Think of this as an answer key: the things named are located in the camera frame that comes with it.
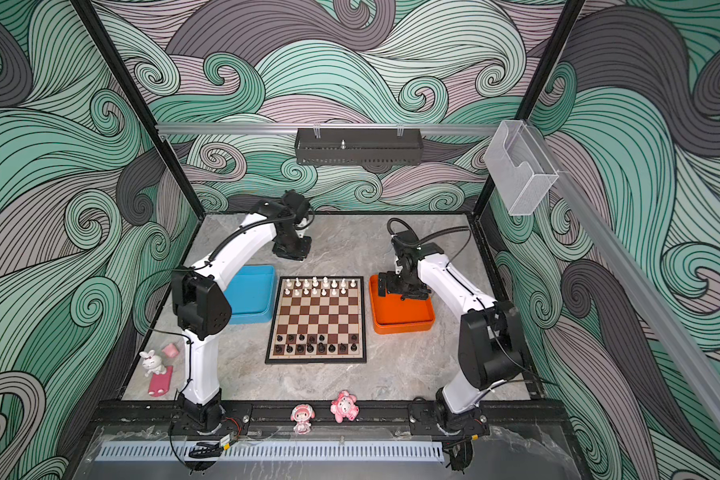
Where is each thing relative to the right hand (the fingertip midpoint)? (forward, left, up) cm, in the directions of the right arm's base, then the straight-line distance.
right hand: (396, 293), depth 87 cm
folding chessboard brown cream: (-5, +24, -8) cm, 25 cm away
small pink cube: (-15, +65, -6) cm, 67 cm away
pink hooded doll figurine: (-31, +25, -5) cm, 40 cm away
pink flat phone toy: (-24, +65, -7) cm, 69 cm away
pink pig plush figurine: (-29, +15, -4) cm, 33 cm away
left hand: (+9, +28, +6) cm, 30 cm away
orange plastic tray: (-4, +1, -7) cm, 8 cm away
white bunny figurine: (-21, +65, -1) cm, 68 cm away
